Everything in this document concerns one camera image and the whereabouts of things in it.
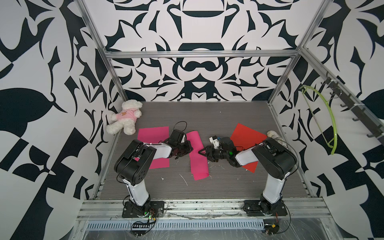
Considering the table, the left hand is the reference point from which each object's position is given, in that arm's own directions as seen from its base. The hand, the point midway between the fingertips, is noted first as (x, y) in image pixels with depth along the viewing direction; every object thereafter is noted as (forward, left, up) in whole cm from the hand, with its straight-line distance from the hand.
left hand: (192, 146), depth 95 cm
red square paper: (+7, -36, -4) cm, 37 cm away
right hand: (-6, -4, +3) cm, 7 cm away
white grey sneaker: (+5, -53, +2) cm, 53 cm away
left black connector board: (-42, +26, -1) cm, 49 cm away
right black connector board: (-42, -35, -1) cm, 55 cm away
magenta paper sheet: (-12, -3, -2) cm, 12 cm away
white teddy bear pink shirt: (+18, +43, +8) cm, 47 cm away
